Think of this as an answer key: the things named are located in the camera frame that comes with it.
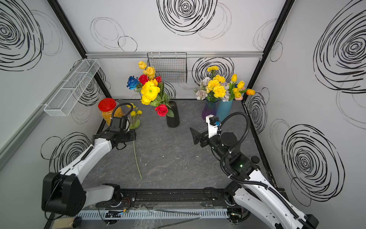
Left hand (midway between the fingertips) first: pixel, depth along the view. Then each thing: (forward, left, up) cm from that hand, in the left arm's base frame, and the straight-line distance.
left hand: (132, 134), depth 86 cm
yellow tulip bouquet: (+16, -60, +23) cm, 66 cm away
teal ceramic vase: (+20, -58, +3) cm, 62 cm away
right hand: (-7, -39, +21) cm, 45 cm away
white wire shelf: (+11, +32, +22) cm, 41 cm away
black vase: (+15, -24, -6) cm, 28 cm away
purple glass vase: (+20, -49, +3) cm, 53 cm away
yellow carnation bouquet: (+18, -47, +23) cm, 56 cm away
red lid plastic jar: (+15, +18, +8) cm, 25 cm away
